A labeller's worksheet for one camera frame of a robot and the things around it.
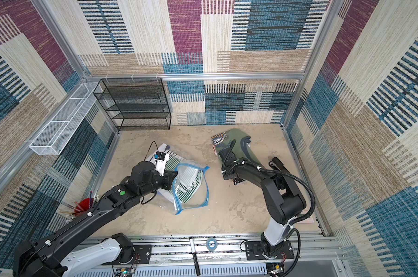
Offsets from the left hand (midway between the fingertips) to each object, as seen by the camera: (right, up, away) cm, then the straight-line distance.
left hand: (178, 172), depth 76 cm
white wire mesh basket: (-50, +14, -6) cm, 52 cm away
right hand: (+27, -4, +19) cm, 33 cm away
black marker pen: (+8, -34, -3) cm, 35 cm away
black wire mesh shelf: (-33, +37, +34) cm, 60 cm away
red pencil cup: (-41, -15, +1) cm, 44 cm away
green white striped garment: (+2, -6, +18) cm, 19 cm away
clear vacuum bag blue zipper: (+9, -15, +13) cm, 22 cm away
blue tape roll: (+14, -32, -2) cm, 35 cm away
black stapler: (+50, +1, +20) cm, 54 cm away
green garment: (+21, +14, +32) cm, 41 cm away
